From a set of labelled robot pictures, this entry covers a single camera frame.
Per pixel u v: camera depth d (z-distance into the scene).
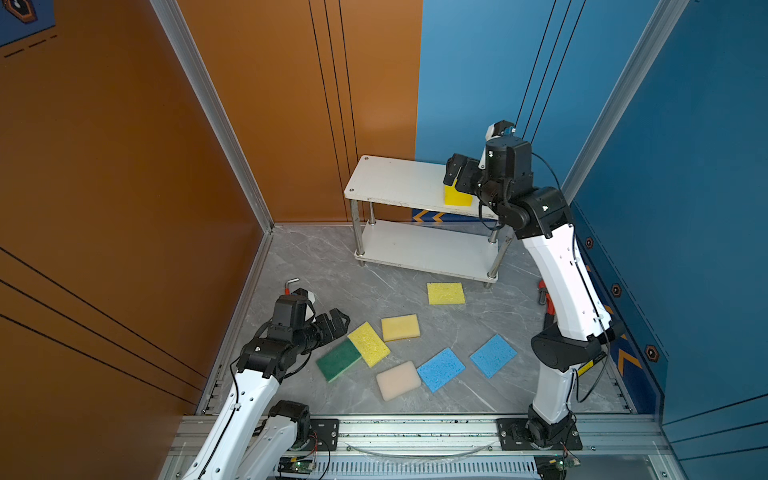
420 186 0.84
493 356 0.85
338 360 0.85
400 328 0.92
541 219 0.43
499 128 0.54
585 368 0.84
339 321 0.68
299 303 0.59
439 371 0.83
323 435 0.74
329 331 0.66
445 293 0.99
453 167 0.59
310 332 0.64
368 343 0.87
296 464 0.71
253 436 0.46
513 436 0.72
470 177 0.59
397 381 0.81
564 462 0.70
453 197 0.78
